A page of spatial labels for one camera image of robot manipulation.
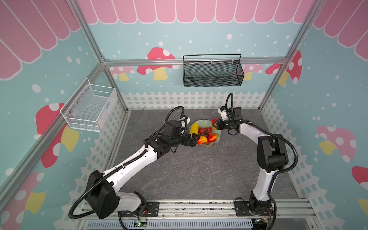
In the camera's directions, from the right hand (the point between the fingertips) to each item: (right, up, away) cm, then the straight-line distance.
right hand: (215, 123), depth 99 cm
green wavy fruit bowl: (-6, -1, +7) cm, 9 cm away
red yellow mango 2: (-10, -11, -6) cm, 16 cm away
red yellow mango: (-3, -10, -5) cm, 12 cm away
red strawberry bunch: (-7, -6, -4) cm, 9 cm away
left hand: (-17, -8, -21) cm, 28 cm away
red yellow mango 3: (-2, +1, -4) cm, 4 cm away
